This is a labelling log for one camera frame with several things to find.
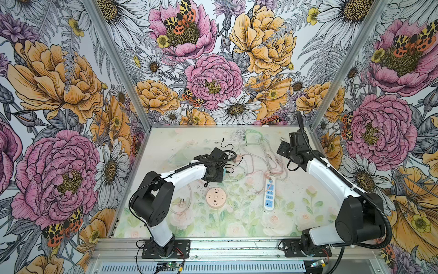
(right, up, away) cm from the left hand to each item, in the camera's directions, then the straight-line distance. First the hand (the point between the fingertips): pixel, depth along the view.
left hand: (215, 181), depth 90 cm
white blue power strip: (+28, -6, -1) cm, 29 cm away
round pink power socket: (+1, -8, -3) cm, 8 cm away
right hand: (+36, +15, -1) cm, 39 cm away
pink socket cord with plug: (-16, -9, -5) cm, 19 cm away
